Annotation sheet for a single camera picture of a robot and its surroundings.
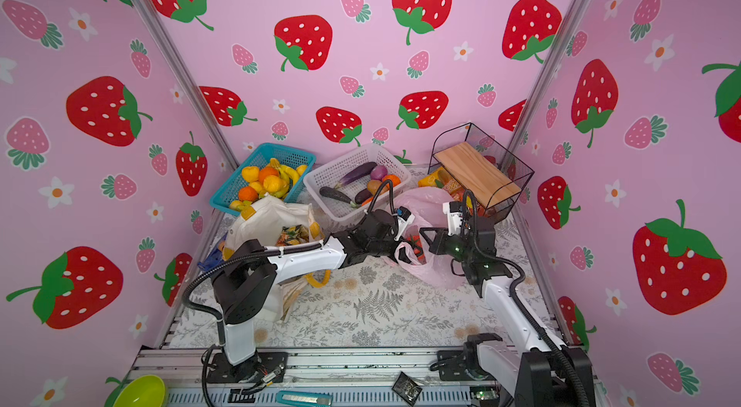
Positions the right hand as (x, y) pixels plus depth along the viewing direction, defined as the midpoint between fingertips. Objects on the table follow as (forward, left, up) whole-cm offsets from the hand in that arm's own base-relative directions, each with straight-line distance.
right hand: (420, 230), depth 80 cm
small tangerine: (+16, +64, -10) cm, 67 cm away
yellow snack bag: (+31, -7, -10) cm, 33 cm away
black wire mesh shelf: (+30, -20, -2) cm, 36 cm away
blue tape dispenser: (-9, +64, -12) cm, 66 cm away
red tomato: (-4, +1, -2) cm, 4 cm away
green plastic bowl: (-44, +65, -15) cm, 80 cm away
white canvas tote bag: (+3, +48, -8) cm, 48 cm away
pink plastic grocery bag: (+10, -2, -1) cm, 11 cm away
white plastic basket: (+31, +24, -16) cm, 43 cm away
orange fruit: (+25, +59, -7) cm, 64 cm away
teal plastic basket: (+36, +64, -8) cm, 74 cm away
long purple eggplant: (+35, +24, -13) cm, 45 cm away
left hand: (-2, 0, -6) cm, 6 cm away
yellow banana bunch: (+29, +53, -12) cm, 62 cm away
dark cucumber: (+22, +32, -13) cm, 41 cm away
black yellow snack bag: (-1, +40, -8) cm, 40 cm away
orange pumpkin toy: (+29, +9, -11) cm, 32 cm away
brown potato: (+24, +17, -9) cm, 31 cm away
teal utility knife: (-41, +26, -18) cm, 51 cm away
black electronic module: (-36, +1, -17) cm, 39 cm away
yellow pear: (+18, +53, -5) cm, 56 cm away
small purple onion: (+32, +17, -11) cm, 38 cm away
